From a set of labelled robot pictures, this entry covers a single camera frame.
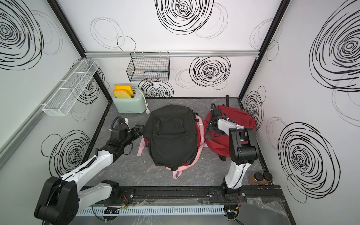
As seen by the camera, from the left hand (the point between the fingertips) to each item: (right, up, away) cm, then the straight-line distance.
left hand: (140, 127), depth 86 cm
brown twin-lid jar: (+66, -24, -15) cm, 72 cm away
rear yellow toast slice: (-14, +27, +11) cm, 32 cm away
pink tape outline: (+23, -26, -6) cm, 36 cm away
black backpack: (+19, -3, +4) cm, 20 cm away
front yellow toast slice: (-15, +22, +9) cm, 28 cm away
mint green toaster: (-9, +15, +17) cm, 24 cm away
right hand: (+51, -3, +13) cm, 52 cm away
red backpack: (+47, -5, -3) cm, 47 cm away
